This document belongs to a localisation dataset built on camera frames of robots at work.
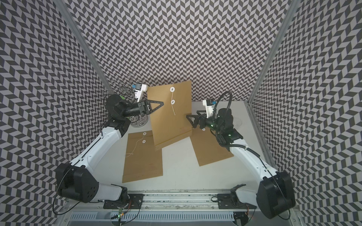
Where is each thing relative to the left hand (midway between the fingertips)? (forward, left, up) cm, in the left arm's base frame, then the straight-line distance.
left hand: (163, 105), depth 63 cm
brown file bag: (-4, -3, -8) cm, 9 cm away
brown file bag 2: (-10, +18, -40) cm, 45 cm away
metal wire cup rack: (+20, +25, -8) cm, 33 cm away
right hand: (+3, -14, -11) cm, 18 cm away
